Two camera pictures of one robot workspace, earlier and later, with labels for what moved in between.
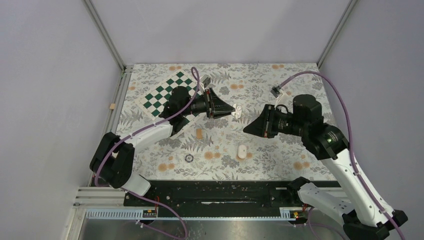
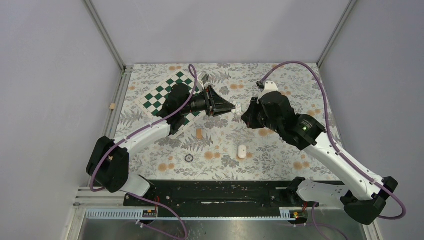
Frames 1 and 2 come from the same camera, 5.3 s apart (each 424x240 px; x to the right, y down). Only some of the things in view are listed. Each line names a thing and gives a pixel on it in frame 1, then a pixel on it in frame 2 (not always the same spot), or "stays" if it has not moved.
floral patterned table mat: x=222 y=149 stays
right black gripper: x=263 y=125 → x=249 y=116
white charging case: x=242 y=151 stays
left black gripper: x=217 y=107 stays
